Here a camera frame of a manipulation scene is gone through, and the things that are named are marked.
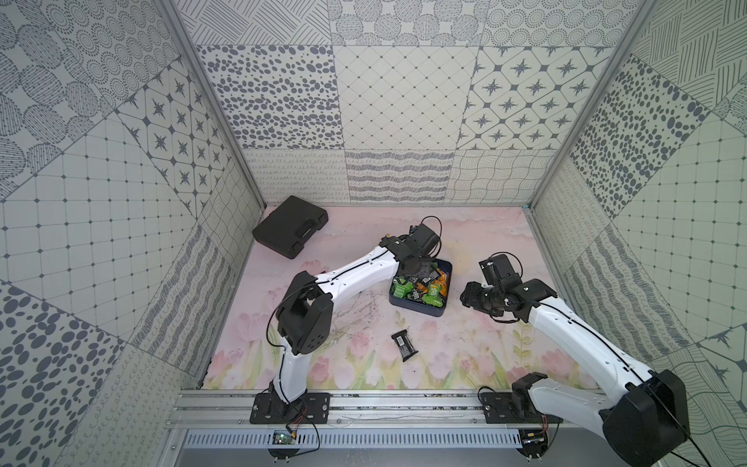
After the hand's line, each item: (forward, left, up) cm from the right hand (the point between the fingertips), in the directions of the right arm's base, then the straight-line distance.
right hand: (470, 302), depth 82 cm
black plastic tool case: (+32, +63, -5) cm, 71 cm away
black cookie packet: (-9, +19, -10) cm, 23 cm away
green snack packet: (+7, +20, -6) cm, 22 cm away
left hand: (+11, +14, +4) cm, 18 cm away
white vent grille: (-32, +31, -11) cm, 45 cm away
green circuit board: (-32, +50, -12) cm, 60 cm away
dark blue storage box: (+6, +12, -8) cm, 15 cm away
